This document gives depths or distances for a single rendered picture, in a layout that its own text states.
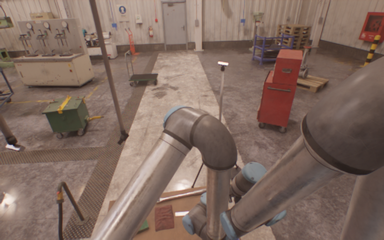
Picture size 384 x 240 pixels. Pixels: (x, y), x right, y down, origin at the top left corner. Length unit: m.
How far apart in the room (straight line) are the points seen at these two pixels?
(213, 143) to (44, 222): 2.37
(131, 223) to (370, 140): 0.58
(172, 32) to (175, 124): 9.76
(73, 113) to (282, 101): 3.33
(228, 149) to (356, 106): 0.37
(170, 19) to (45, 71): 5.93
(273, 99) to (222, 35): 7.69
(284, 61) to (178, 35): 7.75
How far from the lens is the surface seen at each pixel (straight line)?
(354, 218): 0.54
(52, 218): 2.73
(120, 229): 0.66
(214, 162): 0.60
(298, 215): 2.49
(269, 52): 8.06
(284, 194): 0.44
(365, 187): 0.49
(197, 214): 1.06
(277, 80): 3.22
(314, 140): 0.32
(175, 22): 10.29
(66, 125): 3.82
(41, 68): 6.78
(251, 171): 0.78
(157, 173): 0.62
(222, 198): 0.75
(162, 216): 1.70
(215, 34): 10.59
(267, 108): 3.39
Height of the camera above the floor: 1.89
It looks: 30 degrees down
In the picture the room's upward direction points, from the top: 2 degrees counter-clockwise
